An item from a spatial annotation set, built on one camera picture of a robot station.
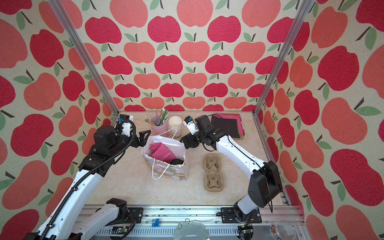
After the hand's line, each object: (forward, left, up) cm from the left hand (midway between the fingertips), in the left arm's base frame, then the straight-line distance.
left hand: (144, 130), depth 71 cm
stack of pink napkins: (+34, -57, -27) cm, 72 cm away
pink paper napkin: (-6, -7, -12) cm, 15 cm away
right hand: (+4, -22, -11) cm, 25 cm away
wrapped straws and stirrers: (+21, -4, -14) cm, 26 cm away
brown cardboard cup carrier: (-15, -35, -28) cm, 47 cm away
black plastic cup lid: (-9, -15, -16) cm, 23 cm away
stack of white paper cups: (+17, -13, -15) cm, 26 cm away
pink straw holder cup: (+16, -2, -18) cm, 25 cm away
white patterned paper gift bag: (-18, -10, -7) cm, 22 cm away
